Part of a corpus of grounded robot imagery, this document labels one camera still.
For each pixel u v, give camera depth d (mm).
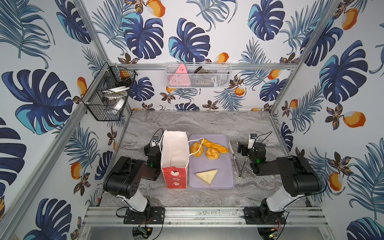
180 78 894
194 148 968
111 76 937
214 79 922
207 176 834
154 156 699
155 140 804
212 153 925
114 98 818
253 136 834
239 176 874
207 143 1004
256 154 750
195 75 925
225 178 865
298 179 468
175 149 900
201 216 749
